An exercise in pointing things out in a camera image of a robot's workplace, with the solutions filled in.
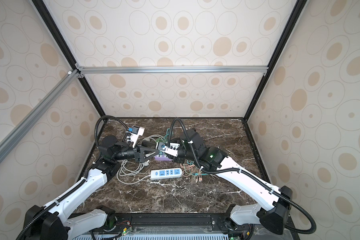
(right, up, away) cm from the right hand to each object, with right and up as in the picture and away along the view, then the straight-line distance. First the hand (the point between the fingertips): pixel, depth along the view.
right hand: (169, 145), depth 69 cm
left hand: (-4, -3, -6) cm, 7 cm away
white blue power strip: (-4, -19, +19) cm, 27 cm away
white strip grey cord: (-27, -18, +21) cm, 38 cm away
